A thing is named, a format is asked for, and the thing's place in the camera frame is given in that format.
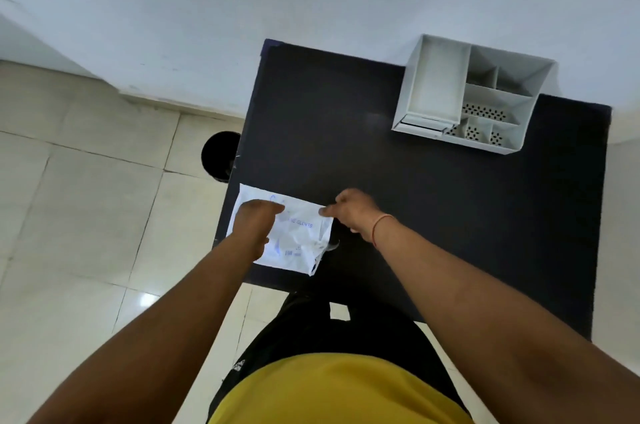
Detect person's left forearm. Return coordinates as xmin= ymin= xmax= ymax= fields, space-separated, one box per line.
xmin=27 ymin=233 xmax=267 ymax=424

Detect white printed plastic packet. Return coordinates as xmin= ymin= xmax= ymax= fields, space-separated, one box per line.
xmin=225 ymin=182 xmax=335 ymax=277

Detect person's left hand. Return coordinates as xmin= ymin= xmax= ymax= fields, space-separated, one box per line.
xmin=231 ymin=198 xmax=287 ymax=263

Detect person's right forearm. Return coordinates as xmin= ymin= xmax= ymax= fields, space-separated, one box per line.
xmin=373 ymin=218 xmax=640 ymax=424

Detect grey compartment organizer tray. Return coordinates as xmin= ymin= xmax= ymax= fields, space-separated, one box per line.
xmin=391 ymin=34 xmax=558 ymax=155

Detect red thread bracelet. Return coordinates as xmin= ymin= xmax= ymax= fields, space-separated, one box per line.
xmin=371 ymin=213 xmax=397 ymax=249

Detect white door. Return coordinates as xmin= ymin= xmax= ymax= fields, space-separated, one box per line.
xmin=0 ymin=13 xmax=99 ymax=80

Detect person's right hand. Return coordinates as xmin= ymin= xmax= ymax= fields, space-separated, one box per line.
xmin=318 ymin=188 xmax=387 ymax=236

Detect yellow shirt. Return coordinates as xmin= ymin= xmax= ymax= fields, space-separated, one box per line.
xmin=207 ymin=352 xmax=476 ymax=424

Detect black trousers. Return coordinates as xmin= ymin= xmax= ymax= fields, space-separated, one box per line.
xmin=205 ymin=288 xmax=474 ymax=424

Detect black round trash bin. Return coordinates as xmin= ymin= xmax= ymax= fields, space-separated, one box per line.
xmin=201 ymin=130 xmax=242 ymax=184

